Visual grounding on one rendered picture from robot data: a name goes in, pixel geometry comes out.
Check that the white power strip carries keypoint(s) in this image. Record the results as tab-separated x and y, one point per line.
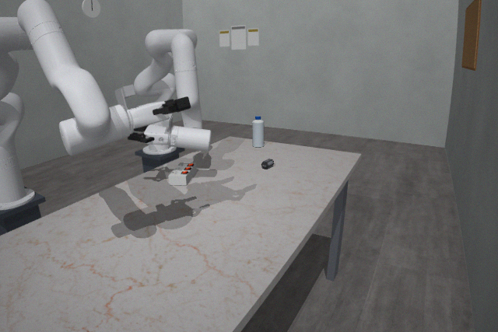
183	173

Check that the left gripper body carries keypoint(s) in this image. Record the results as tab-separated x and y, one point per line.
161	135

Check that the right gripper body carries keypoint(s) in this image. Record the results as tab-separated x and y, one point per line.
141	116

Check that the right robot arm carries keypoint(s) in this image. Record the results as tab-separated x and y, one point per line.
37	28

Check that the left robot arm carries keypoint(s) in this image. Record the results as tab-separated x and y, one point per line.
157	42

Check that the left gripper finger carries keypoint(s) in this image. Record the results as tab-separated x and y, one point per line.
138	137
141	129

